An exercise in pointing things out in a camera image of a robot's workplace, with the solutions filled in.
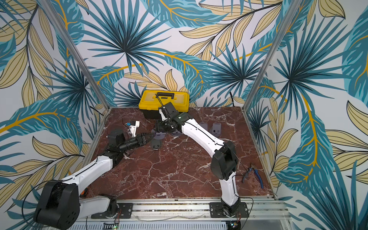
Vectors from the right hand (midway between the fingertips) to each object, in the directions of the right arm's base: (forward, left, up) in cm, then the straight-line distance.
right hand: (158, 127), depth 82 cm
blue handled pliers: (-19, -54, -20) cm, 61 cm away
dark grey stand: (+1, +4, -17) cm, 17 cm away
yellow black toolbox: (+26, +8, -4) cm, 27 cm away
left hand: (-6, +2, -1) cm, 7 cm away
